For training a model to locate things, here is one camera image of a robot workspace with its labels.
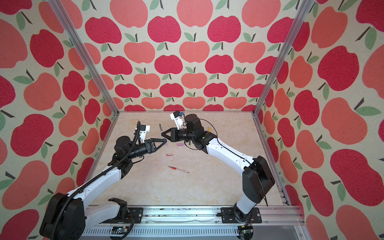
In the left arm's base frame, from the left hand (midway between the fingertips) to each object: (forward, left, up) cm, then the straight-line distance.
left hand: (167, 144), depth 73 cm
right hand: (+5, +1, +3) cm, 6 cm away
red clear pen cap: (+9, +3, -26) cm, 27 cm away
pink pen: (+5, +3, +3) cm, 7 cm away
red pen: (-2, -4, -25) cm, 26 cm away
